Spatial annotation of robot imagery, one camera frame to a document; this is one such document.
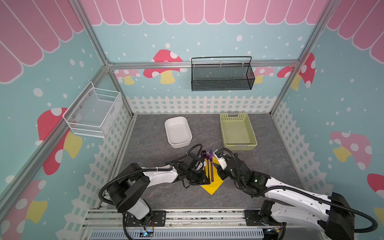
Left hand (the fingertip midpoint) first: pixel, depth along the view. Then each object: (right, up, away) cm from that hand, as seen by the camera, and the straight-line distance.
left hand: (209, 185), depth 80 cm
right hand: (+3, +14, -3) cm, 14 cm away
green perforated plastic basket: (+24, +28, +29) cm, 47 cm away
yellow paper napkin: (+6, +1, +6) cm, 9 cm away
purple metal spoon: (-2, +15, +16) cm, 21 cm away
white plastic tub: (-20, +29, +28) cm, 45 cm away
